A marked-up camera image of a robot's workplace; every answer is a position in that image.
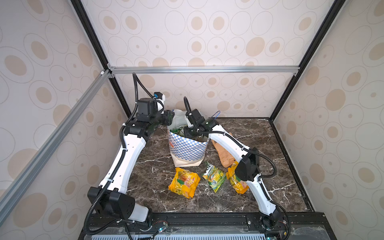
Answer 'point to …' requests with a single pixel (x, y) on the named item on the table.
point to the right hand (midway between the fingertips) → (185, 132)
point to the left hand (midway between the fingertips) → (174, 110)
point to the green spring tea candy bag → (215, 177)
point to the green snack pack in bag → (179, 130)
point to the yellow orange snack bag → (184, 183)
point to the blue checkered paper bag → (185, 151)
